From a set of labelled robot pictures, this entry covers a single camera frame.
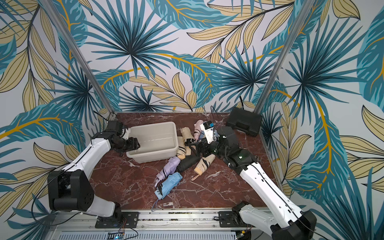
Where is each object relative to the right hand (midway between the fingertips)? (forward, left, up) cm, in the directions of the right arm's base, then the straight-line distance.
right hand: (196, 142), depth 71 cm
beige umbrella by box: (+22, +5, -23) cm, 32 cm away
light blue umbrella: (-10, +14, -23) cm, 29 cm away
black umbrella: (+2, +4, -24) cm, 25 cm away
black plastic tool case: (+32, -37, -23) cm, 54 cm away
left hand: (+7, +35, -15) cm, 39 cm away
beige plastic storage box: (+19, +25, -27) cm, 41 cm away
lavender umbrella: (-3, +15, -22) cm, 27 cm away
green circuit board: (-33, +40, -29) cm, 60 cm away
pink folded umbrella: (+25, -2, -22) cm, 33 cm away
